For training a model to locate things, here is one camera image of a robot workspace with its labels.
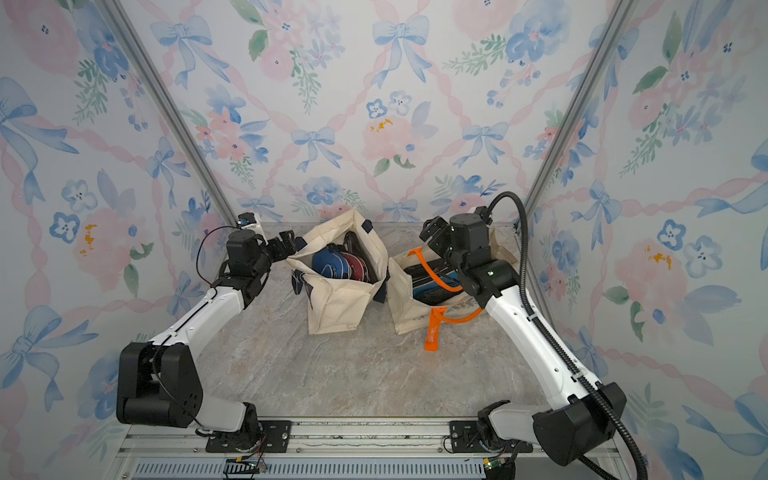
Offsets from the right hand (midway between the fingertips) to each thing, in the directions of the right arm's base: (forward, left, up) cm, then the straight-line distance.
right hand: (430, 217), depth 76 cm
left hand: (+3, +42, -9) cm, 43 cm away
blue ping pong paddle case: (-1, +29, -18) cm, 34 cm away
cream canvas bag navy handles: (-14, +25, -19) cm, 35 cm away
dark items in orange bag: (-10, 0, -18) cm, 20 cm away
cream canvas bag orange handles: (-16, +5, -22) cm, 28 cm away
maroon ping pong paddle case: (-1, +20, -18) cm, 27 cm away
